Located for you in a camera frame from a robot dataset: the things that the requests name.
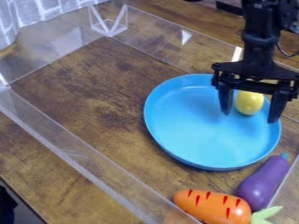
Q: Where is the purple toy eggplant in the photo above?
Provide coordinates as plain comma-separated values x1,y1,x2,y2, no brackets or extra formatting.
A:
237,153,290,211

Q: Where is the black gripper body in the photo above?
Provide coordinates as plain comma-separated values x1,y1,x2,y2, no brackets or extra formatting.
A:
211,60,299,100

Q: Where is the yellow toy lemon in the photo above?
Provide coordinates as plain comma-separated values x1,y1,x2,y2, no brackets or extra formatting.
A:
235,91,265,116

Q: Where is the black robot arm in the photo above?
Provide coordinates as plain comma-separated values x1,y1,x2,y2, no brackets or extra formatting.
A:
211,0,299,123

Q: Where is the clear acrylic enclosure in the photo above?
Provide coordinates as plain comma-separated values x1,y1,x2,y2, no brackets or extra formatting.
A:
0,0,299,224

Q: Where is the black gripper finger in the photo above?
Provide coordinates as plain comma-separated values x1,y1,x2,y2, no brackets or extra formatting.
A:
219,86,234,116
267,93,289,123

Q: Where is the blue round plate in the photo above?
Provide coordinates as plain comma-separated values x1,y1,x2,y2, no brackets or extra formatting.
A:
144,74,282,171

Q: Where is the black cable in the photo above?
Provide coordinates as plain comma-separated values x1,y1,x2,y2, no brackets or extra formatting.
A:
275,40,299,58

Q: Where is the white patterned curtain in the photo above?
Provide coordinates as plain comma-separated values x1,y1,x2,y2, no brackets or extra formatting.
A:
0,0,110,51

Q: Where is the orange toy carrot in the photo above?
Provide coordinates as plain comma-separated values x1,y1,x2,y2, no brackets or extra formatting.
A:
173,189,283,224

